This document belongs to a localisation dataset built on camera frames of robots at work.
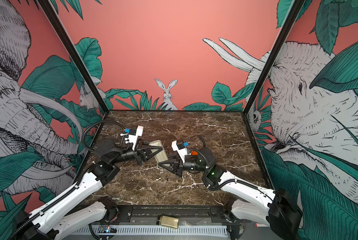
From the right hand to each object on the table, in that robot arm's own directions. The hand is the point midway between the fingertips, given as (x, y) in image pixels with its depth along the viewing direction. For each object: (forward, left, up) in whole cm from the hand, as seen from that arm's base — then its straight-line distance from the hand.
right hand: (159, 164), depth 60 cm
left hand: (+4, 0, +7) cm, 8 cm away
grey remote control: (+2, -1, +3) cm, 4 cm away
